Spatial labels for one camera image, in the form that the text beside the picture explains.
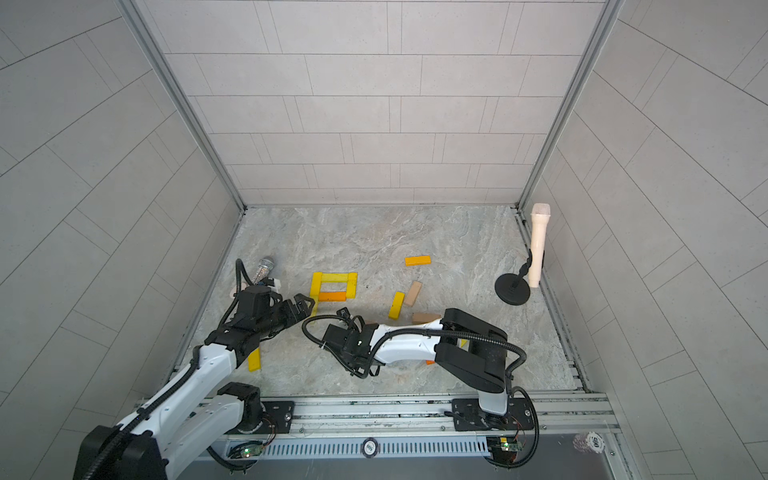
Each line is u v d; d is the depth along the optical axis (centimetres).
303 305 75
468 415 72
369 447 68
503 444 69
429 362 80
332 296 91
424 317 89
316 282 95
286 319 72
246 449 66
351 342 64
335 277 96
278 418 71
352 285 94
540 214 75
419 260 101
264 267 94
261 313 64
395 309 89
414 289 94
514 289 93
